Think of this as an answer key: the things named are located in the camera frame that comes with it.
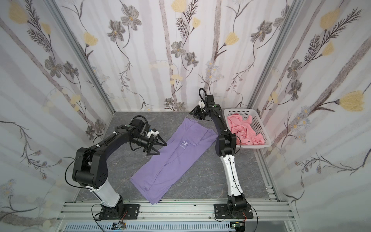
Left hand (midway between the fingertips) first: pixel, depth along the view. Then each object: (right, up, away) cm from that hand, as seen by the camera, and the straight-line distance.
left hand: (164, 147), depth 80 cm
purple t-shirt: (0, -16, +8) cm, 18 cm away
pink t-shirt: (+52, +7, +16) cm, 55 cm away
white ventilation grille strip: (+1, -38, -10) cm, 40 cm away
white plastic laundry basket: (+65, +14, +26) cm, 72 cm away
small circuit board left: (-22, -38, -9) cm, 45 cm away
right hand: (+20, +24, +22) cm, 38 cm away
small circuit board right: (+40, -39, -8) cm, 57 cm away
